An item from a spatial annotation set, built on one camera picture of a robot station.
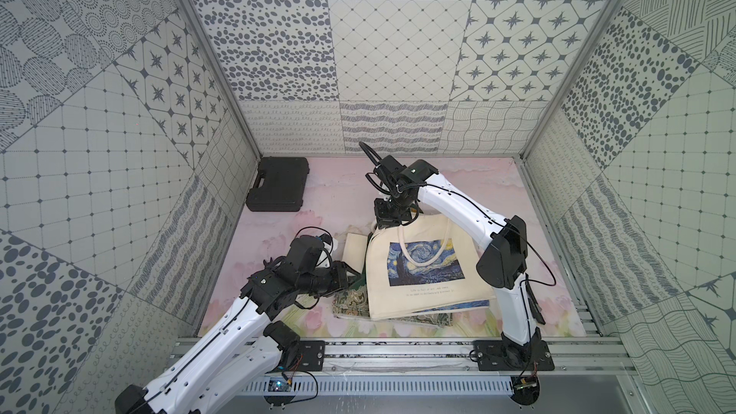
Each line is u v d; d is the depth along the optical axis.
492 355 0.75
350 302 0.78
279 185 1.11
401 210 0.72
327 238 0.71
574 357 0.76
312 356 0.73
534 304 0.82
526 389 0.72
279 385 0.72
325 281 0.63
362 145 0.75
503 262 0.55
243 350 0.58
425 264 0.86
